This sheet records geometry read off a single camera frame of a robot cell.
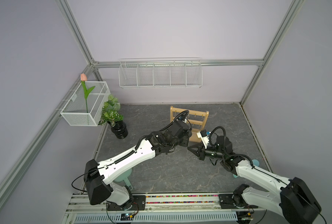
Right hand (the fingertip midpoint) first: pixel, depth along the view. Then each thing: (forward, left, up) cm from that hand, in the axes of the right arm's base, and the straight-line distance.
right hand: (187, 147), depth 76 cm
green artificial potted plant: (+17, +44, +10) cm, 48 cm away
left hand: (+3, +1, +7) cm, 8 cm away
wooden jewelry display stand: (+18, -7, +1) cm, 19 cm away
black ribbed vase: (+18, +44, -8) cm, 48 cm away
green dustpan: (-11, +37, -16) cm, 42 cm away
